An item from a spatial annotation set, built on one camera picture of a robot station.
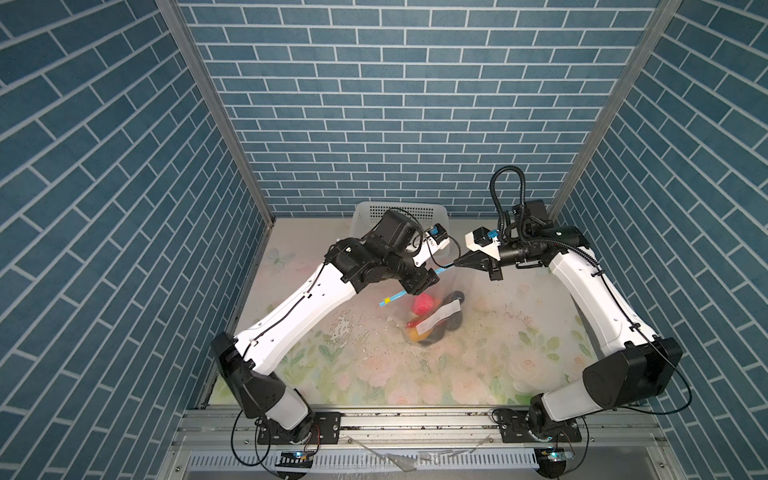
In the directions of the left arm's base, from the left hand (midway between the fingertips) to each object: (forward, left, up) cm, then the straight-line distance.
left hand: (430, 269), depth 69 cm
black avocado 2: (-6, -4, -24) cm, 24 cm away
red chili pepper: (-2, +1, -22) cm, 22 cm away
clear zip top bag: (-5, -2, -15) cm, 16 cm away
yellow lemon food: (-8, +3, -20) cm, 21 cm away
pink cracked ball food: (0, 0, -17) cm, 17 cm away
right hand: (+4, -7, 0) cm, 8 cm away
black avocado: (-2, -9, -23) cm, 25 cm away
